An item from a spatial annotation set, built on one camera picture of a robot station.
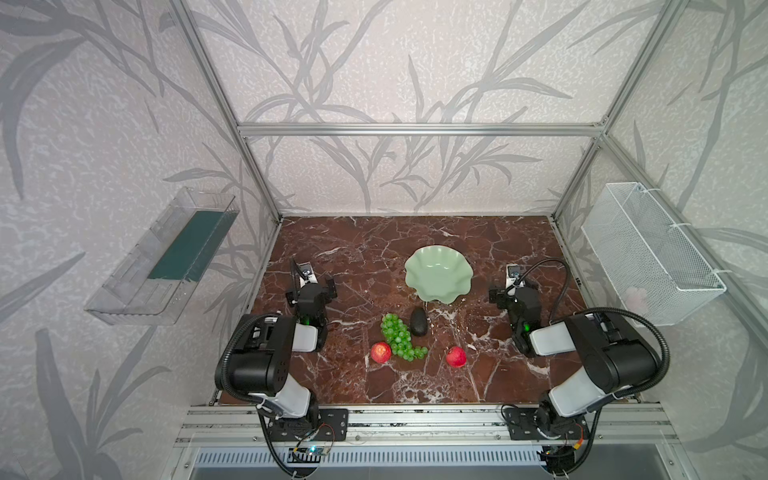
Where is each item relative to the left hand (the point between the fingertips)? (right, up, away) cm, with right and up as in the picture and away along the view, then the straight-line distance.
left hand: (313, 268), depth 93 cm
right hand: (+63, -1, +1) cm, 63 cm away
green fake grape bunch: (+27, -19, -9) cm, 34 cm away
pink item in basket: (+86, -6, -20) cm, 89 cm away
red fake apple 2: (+43, -23, -13) cm, 50 cm away
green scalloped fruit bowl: (+41, -2, +9) cm, 42 cm away
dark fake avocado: (+33, -15, -6) cm, 37 cm away
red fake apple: (+22, -22, -12) cm, 34 cm away
